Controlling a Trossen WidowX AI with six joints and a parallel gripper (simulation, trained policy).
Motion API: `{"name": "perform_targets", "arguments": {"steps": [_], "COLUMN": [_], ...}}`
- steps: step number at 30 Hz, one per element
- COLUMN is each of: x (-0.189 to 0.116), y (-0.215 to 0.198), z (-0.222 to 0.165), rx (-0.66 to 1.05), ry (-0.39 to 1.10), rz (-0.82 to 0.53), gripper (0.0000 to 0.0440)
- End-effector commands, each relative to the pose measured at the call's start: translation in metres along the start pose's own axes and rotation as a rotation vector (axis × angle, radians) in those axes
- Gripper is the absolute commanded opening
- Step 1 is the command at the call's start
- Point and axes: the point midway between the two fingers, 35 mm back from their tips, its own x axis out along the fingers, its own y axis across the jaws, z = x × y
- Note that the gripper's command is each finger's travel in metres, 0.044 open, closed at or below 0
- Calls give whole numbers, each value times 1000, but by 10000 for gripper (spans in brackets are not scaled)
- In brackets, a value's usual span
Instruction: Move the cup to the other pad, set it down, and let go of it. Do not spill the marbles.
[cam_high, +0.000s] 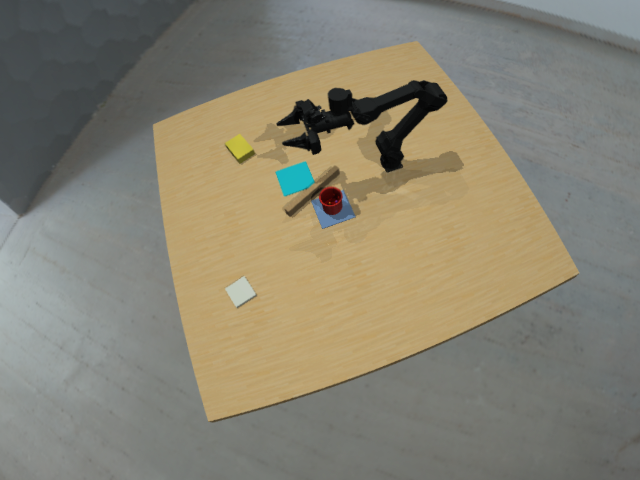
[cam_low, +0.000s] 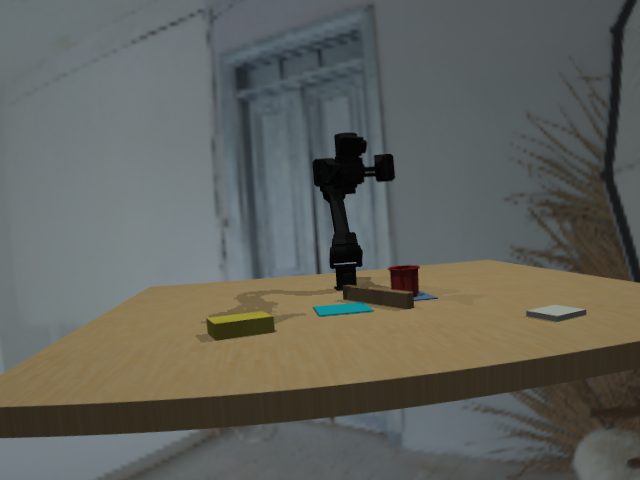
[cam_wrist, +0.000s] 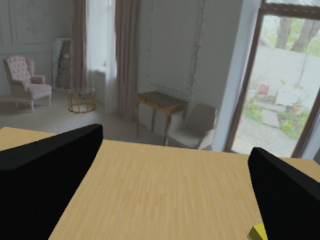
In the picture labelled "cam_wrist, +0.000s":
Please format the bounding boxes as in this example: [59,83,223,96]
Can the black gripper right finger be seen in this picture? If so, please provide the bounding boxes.
[248,147,320,240]

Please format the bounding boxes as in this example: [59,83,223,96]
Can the olive yellow rectangular block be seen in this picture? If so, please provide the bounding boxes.
[249,224,268,240]

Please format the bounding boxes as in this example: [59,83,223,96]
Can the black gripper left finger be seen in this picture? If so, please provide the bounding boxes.
[0,123,103,240]

